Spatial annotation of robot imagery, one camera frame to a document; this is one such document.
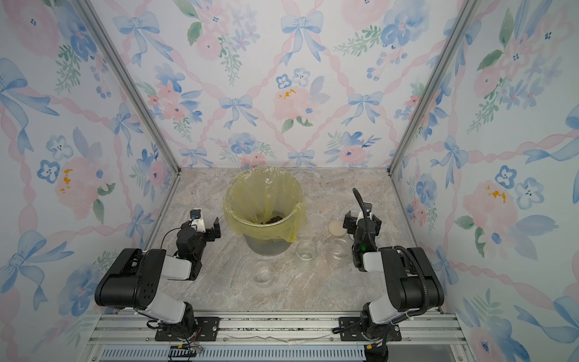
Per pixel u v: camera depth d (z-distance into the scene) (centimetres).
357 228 73
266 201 89
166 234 97
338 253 90
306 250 92
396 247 51
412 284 45
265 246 93
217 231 86
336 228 97
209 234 84
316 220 100
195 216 78
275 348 72
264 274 86
